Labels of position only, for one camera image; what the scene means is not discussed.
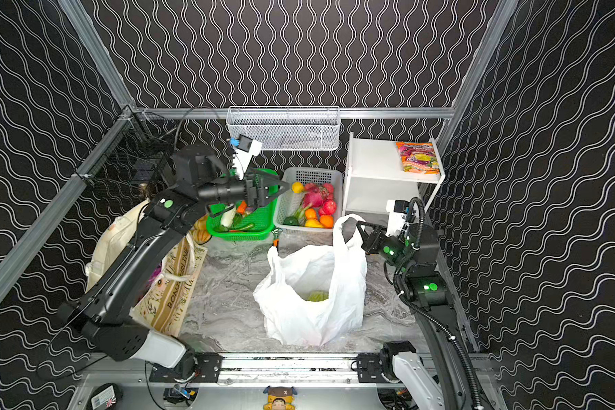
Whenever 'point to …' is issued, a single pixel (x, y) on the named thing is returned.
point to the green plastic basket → (246, 223)
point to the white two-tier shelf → (376, 175)
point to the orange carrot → (241, 208)
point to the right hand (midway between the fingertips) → (358, 223)
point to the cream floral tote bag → (165, 301)
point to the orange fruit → (327, 220)
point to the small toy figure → (279, 398)
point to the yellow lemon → (297, 187)
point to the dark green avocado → (290, 220)
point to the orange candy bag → (418, 157)
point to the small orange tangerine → (310, 213)
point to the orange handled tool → (276, 237)
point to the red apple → (329, 207)
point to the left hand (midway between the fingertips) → (285, 180)
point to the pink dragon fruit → (316, 194)
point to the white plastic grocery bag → (338, 270)
